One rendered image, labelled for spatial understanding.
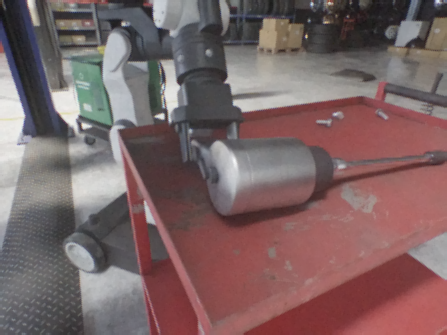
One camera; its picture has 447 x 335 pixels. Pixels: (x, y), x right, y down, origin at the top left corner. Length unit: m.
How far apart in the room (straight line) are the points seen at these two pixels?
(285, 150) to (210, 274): 0.16
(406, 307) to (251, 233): 0.56
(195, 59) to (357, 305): 0.65
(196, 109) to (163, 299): 0.47
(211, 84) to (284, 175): 0.21
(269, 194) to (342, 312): 0.49
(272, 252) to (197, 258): 0.08
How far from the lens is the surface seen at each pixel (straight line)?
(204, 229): 0.36
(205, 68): 0.48
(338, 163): 0.44
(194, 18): 0.52
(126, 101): 1.19
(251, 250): 0.34
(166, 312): 0.73
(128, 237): 1.41
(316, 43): 9.89
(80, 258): 1.54
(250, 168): 0.32
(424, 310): 0.87
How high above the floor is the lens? 1.09
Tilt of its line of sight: 29 degrees down
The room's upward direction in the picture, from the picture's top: 2 degrees clockwise
